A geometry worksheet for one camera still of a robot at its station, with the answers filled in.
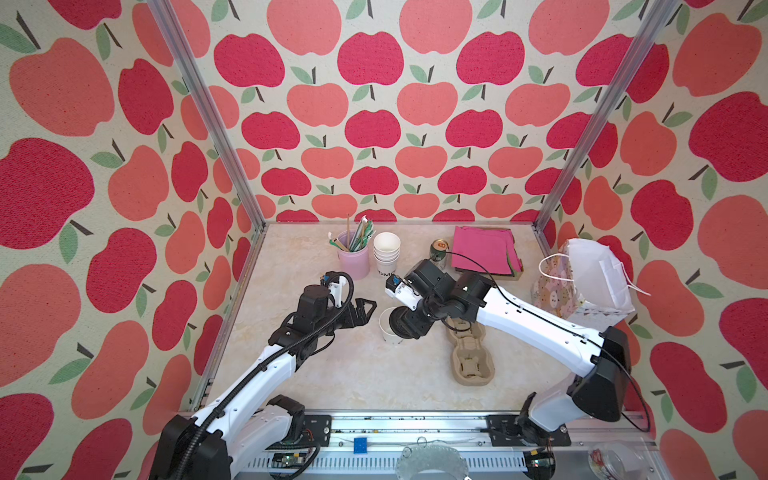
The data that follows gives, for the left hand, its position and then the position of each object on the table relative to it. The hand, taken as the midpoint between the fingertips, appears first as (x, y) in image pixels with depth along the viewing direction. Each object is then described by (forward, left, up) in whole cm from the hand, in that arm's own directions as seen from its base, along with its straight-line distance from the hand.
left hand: (370, 308), depth 80 cm
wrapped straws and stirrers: (+25, +3, +3) cm, 26 cm away
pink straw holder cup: (+23, +6, -10) cm, 26 cm away
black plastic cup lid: (-9, -8, +10) cm, 16 cm away
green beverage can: (+25, -23, -5) cm, 34 cm away
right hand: (-3, -11, +2) cm, 12 cm away
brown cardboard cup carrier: (-11, -28, -12) cm, 33 cm away
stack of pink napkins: (+30, -44, -10) cm, 54 cm away
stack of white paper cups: (+21, -5, -1) cm, 21 cm away
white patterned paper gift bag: (+11, -65, -2) cm, 66 cm away
